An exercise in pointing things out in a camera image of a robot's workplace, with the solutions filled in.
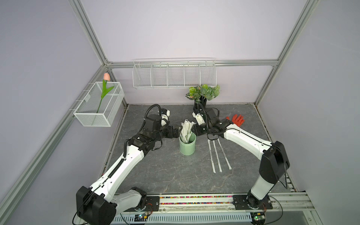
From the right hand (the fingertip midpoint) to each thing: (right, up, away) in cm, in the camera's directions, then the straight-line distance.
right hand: (192, 128), depth 85 cm
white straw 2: (+17, -25, 0) cm, 30 cm away
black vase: (+8, +18, +13) cm, 24 cm away
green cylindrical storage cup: (-3, -13, +2) cm, 14 cm away
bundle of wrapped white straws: (-4, 0, -2) cm, 4 cm away
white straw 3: (+23, -23, +1) cm, 33 cm away
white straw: (+13, -19, +6) cm, 24 cm away
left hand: (-10, +1, -10) cm, 14 cm away
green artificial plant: (+3, +23, +5) cm, 24 cm away
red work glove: (+36, +5, +23) cm, 43 cm away
